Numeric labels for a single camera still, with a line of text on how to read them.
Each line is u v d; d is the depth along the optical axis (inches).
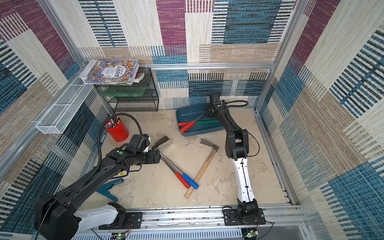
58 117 28.1
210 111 32.0
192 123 39.2
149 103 46.9
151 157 28.6
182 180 32.7
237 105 33.0
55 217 15.0
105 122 38.9
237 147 25.9
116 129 36.9
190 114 46.8
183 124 39.8
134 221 28.9
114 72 31.3
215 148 38.1
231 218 28.9
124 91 38.6
